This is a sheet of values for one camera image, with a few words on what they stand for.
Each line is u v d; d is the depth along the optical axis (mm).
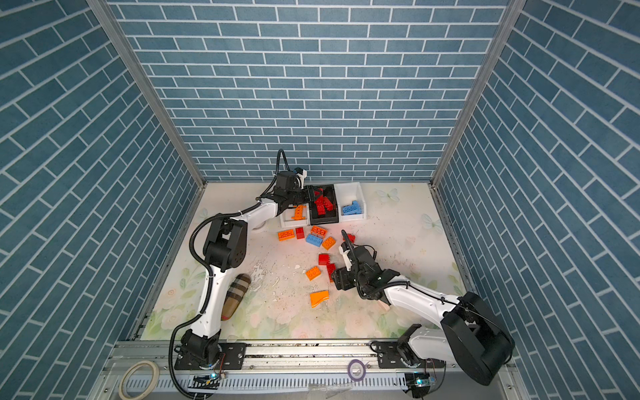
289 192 872
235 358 734
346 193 1139
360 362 729
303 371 723
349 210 1050
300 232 990
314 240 990
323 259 941
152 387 689
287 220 1038
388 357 736
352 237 992
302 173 981
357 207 1046
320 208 1070
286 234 1006
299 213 1064
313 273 894
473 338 417
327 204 1085
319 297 847
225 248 630
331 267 912
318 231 992
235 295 813
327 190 1087
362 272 666
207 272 622
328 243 988
